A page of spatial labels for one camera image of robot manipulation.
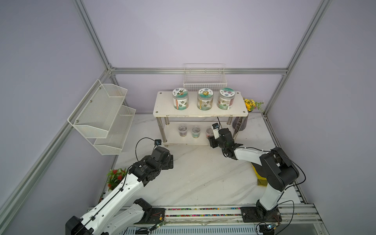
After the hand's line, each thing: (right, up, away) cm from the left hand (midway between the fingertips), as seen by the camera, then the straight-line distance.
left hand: (161, 160), depth 78 cm
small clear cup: (+10, +17, +17) cm, 26 cm away
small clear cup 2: (+19, +15, +16) cm, 29 cm away
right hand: (+31, +11, +19) cm, 38 cm away
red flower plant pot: (-21, -6, -8) cm, 24 cm away
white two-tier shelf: (+18, +19, +16) cm, 30 cm away
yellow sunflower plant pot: (+54, +32, +13) cm, 64 cm away
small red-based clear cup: (+28, +15, +14) cm, 35 cm away
